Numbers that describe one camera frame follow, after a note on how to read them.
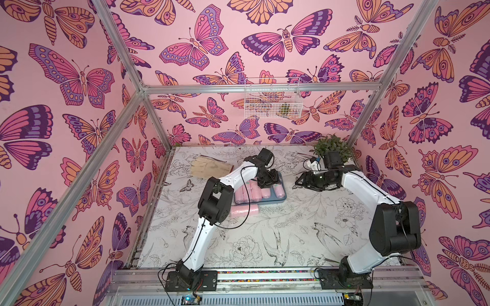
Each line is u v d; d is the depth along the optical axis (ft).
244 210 2.98
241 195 3.10
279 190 3.18
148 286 2.41
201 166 3.61
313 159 2.77
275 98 3.15
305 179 2.61
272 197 3.14
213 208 1.94
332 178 2.22
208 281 2.41
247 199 3.13
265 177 2.81
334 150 3.01
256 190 3.11
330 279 2.39
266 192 3.12
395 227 1.48
